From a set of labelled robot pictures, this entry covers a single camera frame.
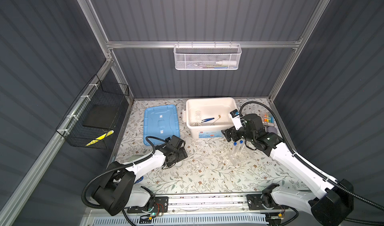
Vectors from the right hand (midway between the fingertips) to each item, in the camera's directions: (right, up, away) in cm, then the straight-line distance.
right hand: (231, 127), depth 79 cm
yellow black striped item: (-63, -3, -9) cm, 63 cm away
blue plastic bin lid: (-45, +2, +29) cm, 53 cm away
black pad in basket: (-66, +6, -5) cm, 66 cm away
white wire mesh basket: (-10, +50, +32) cm, 60 cm away
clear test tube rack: (+8, -17, +12) cm, 22 cm away
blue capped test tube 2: (+6, -8, 0) cm, 9 cm away
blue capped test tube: (+5, -18, +12) cm, 22 cm away
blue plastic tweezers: (-10, +3, +29) cm, 31 cm away
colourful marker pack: (+35, +4, +29) cm, 45 cm away
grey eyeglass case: (+34, -4, +23) cm, 41 cm away
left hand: (-27, -18, +9) cm, 34 cm away
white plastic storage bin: (-11, +4, +30) cm, 32 cm away
